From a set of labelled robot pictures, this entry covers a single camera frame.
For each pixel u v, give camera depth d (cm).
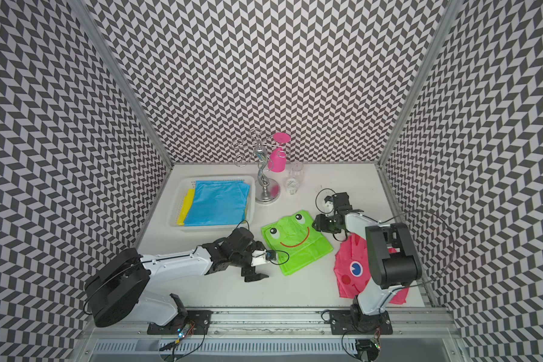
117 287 43
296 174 108
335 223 72
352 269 83
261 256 71
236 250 67
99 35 77
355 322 66
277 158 96
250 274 74
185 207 94
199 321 73
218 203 96
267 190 107
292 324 75
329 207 89
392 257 47
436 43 74
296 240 91
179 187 97
